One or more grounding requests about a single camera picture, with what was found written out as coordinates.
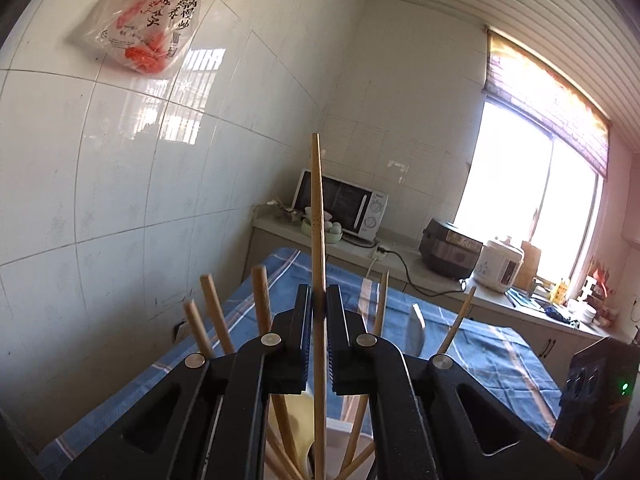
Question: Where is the metal spoon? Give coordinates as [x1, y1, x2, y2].
[409, 301, 429, 358]

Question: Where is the black rice cooker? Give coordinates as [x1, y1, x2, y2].
[419, 218, 484, 281]

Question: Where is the blue plaid tablecloth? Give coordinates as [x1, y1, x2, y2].
[37, 246, 563, 480]

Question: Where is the plain wooden chopstick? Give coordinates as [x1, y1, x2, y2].
[310, 132, 328, 480]

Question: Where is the window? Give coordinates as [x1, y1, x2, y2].
[452, 100, 603, 293]

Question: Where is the white rice cooker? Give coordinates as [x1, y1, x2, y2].
[472, 236, 525, 294]

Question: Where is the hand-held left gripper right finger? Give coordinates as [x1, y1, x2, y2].
[325, 284, 583, 480]

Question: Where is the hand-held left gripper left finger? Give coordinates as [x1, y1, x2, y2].
[60, 284, 313, 480]

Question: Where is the bunch of wooden chopsticks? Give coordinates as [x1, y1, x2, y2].
[182, 266, 478, 480]

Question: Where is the white microwave oven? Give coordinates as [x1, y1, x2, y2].
[291, 168, 390, 242]

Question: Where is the white utensil holder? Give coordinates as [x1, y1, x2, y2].
[265, 392, 378, 480]

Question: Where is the dark blue cloth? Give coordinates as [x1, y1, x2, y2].
[507, 287, 581, 328]

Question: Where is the black power cable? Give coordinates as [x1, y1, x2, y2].
[367, 247, 466, 296]

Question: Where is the wooden cutting board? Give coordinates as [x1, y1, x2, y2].
[520, 241, 543, 286]

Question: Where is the pale green dish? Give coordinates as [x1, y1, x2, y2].
[300, 217, 346, 244]

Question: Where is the red and white plastic bag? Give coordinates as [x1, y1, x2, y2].
[67, 0, 224, 77]

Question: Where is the bamboo window blind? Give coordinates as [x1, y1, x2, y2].
[482, 27, 612, 181]

